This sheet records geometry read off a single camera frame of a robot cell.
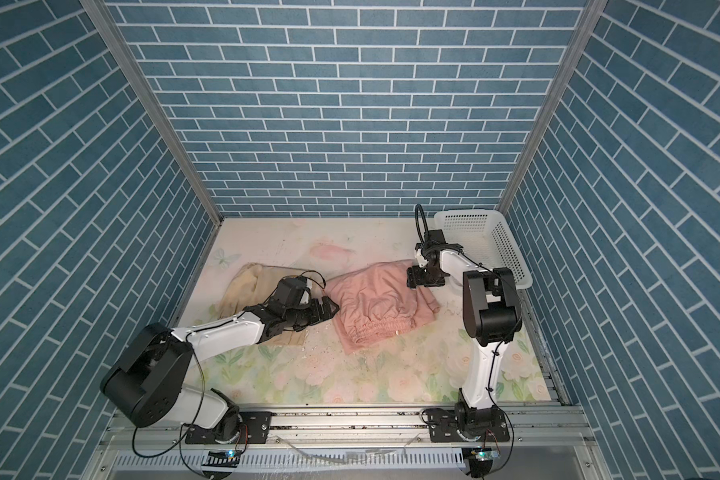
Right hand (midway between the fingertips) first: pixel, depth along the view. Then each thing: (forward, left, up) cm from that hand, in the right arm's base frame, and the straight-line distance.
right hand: (417, 279), depth 101 cm
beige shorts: (-9, +55, +3) cm, 56 cm away
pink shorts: (-12, +14, +3) cm, 19 cm away
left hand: (-17, +26, +4) cm, 31 cm away
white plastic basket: (+23, -27, -1) cm, 36 cm away
